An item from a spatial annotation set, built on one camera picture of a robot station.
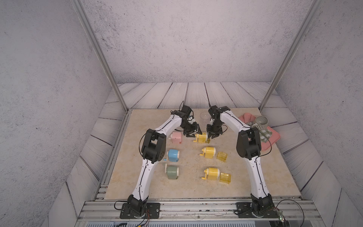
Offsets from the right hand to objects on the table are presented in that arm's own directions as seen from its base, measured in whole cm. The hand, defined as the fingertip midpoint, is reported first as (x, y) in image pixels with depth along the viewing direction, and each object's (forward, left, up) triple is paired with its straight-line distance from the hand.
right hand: (210, 136), depth 98 cm
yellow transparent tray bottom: (-27, -7, -5) cm, 28 cm away
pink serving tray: (+21, -33, -5) cm, 39 cm away
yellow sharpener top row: (-3, +6, +1) cm, 6 cm away
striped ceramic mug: (+14, -40, -2) cm, 42 cm away
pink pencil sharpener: (-4, +23, +3) cm, 23 cm away
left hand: (-1, +6, +3) cm, 7 cm away
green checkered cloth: (+3, -40, -4) cm, 40 cm away
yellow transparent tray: (-13, -7, -5) cm, 15 cm away
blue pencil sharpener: (-16, +24, +2) cm, 29 cm away
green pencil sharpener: (-27, +23, +4) cm, 36 cm away
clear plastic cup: (+17, +2, -1) cm, 17 cm away
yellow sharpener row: (-13, +2, +1) cm, 13 cm away
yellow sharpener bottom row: (-27, +2, +3) cm, 27 cm away
